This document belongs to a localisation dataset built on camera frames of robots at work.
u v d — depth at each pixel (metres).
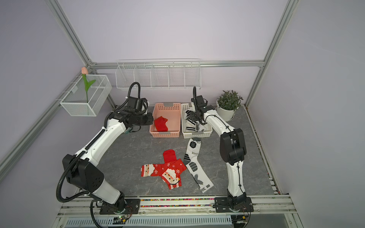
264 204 0.76
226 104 0.99
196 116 0.81
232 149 0.54
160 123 1.05
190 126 1.06
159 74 0.99
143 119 0.72
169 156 0.92
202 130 1.05
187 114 1.00
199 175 0.83
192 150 0.94
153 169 0.86
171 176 0.82
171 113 1.12
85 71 0.85
